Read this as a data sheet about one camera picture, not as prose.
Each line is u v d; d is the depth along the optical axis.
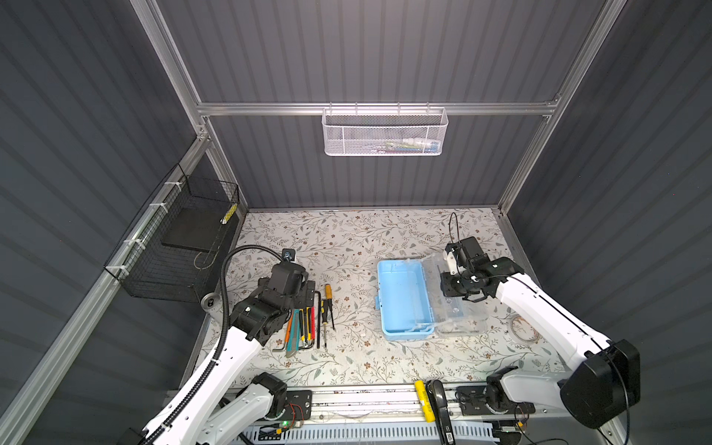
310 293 0.69
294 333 0.86
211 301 0.78
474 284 0.58
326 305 0.91
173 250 0.74
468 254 0.63
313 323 0.89
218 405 0.44
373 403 0.75
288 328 0.87
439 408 0.69
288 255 0.63
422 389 0.75
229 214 0.82
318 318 0.89
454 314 0.80
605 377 0.39
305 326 0.86
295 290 0.58
